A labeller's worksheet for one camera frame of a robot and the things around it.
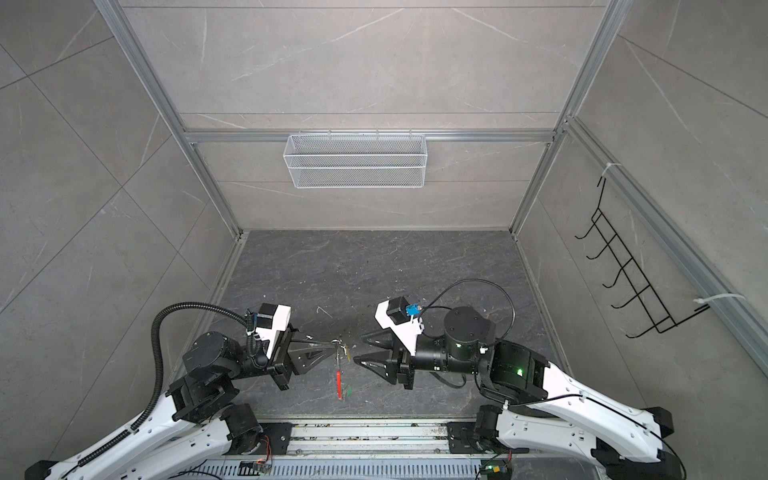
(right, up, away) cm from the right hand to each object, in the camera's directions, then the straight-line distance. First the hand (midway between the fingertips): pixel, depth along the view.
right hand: (361, 346), depth 51 cm
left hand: (-5, 0, 0) cm, 5 cm away
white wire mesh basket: (-7, +49, +50) cm, 70 cm away
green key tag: (-7, -23, +31) cm, 39 cm away
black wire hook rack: (+61, +4, +11) cm, 62 cm away
